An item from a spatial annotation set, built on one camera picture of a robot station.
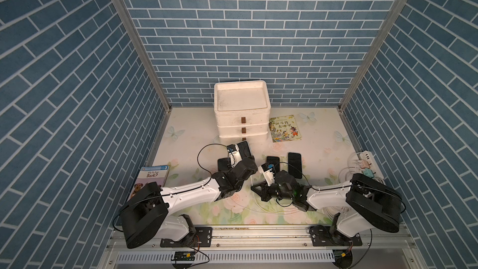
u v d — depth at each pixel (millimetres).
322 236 734
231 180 622
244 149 825
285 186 656
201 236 744
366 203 444
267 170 756
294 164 958
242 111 848
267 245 735
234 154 727
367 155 964
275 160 978
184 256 717
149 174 909
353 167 917
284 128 1107
